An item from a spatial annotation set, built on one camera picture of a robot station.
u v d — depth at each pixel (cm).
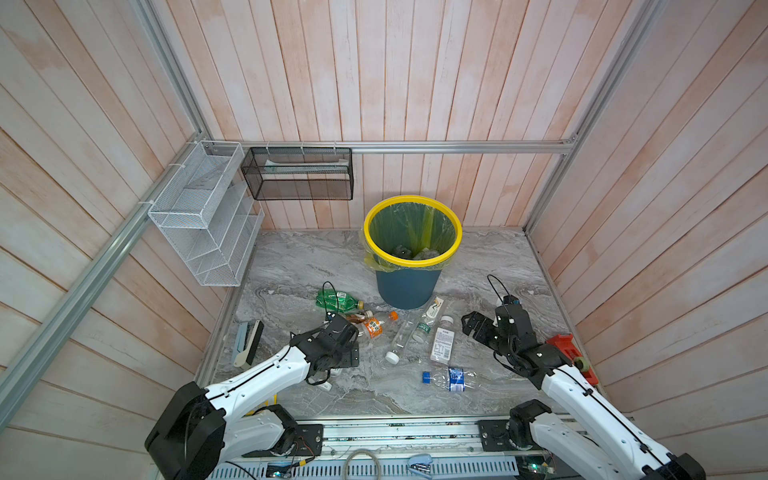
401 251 98
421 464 70
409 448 73
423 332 88
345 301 96
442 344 86
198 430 40
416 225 93
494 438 73
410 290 96
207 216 68
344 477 69
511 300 74
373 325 88
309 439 73
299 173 107
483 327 73
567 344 86
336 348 63
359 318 91
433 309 92
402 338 91
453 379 80
